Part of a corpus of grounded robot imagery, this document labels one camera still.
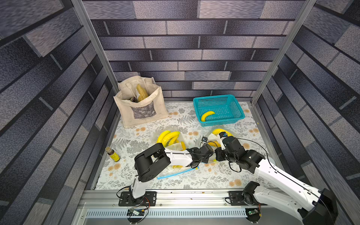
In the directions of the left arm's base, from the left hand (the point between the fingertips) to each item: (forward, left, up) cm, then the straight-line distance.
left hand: (207, 154), depth 89 cm
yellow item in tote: (+35, +45, +22) cm, 61 cm away
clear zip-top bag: (-10, +11, +20) cm, 25 cm away
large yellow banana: (+31, 0, 0) cm, 31 cm away
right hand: (-2, -2, +10) cm, 11 cm away
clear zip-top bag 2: (+2, +20, +6) cm, 21 cm away
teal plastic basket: (+41, -22, -1) cm, 47 cm away
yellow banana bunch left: (+8, +27, +5) cm, 28 cm away
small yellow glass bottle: (-4, +58, +4) cm, 58 cm away
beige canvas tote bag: (+26, +38, +14) cm, 48 cm away
